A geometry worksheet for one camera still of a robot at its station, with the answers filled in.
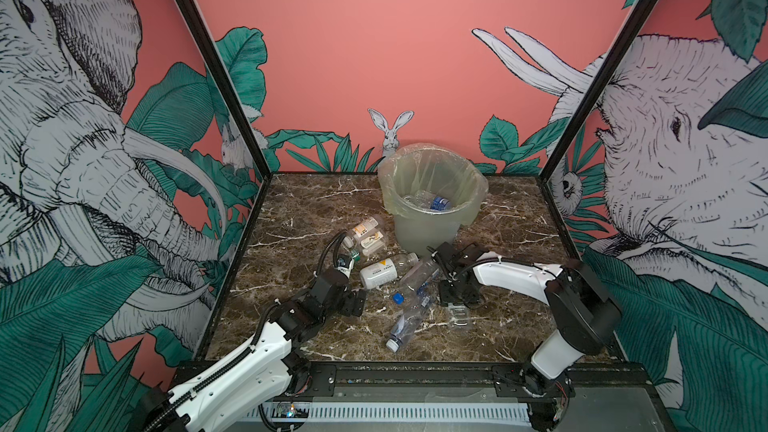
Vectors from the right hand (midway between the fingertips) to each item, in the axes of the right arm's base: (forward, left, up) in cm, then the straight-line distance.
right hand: (445, 300), depth 87 cm
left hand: (+1, +27, +9) cm, 29 cm away
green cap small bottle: (+13, +28, +4) cm, 31 cm away
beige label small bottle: (+16, +22, +5) cm, 28 cm away
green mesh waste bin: (+19, +6, +4) cm, 21 cm away
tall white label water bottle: (-4, -3, 0) cm, 5 cm away
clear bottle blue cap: (+5, +9, 0) cm, 10 cm away
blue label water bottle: (+32, +7, +8) cm, 34 cm away
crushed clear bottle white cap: (-7, +11, -1) cm, 13 cm away
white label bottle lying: (+7, +18, +5) cm, 20 cm away
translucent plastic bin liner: (+35, +3, +13) cm, 38 cm away
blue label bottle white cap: (+30, +3, +10) cm, 32 cm away
